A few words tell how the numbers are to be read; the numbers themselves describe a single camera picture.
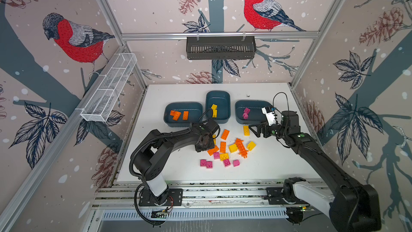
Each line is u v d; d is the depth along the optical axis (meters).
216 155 0.86
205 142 0.74
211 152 0.88
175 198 0.73
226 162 0.84
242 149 0.88
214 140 0.81
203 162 0.83
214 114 1.01
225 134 0.95
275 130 0.70
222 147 0.90
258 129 0.73
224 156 0.86
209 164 0.84
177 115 1.03
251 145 0.89
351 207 0.39
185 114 1.04
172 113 1.04
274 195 0.74
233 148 0.87
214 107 1.05
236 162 0.83
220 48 1.04
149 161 0.45
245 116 1.01
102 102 0.71
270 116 0.73
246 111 1.03
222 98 1.11
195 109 1.07
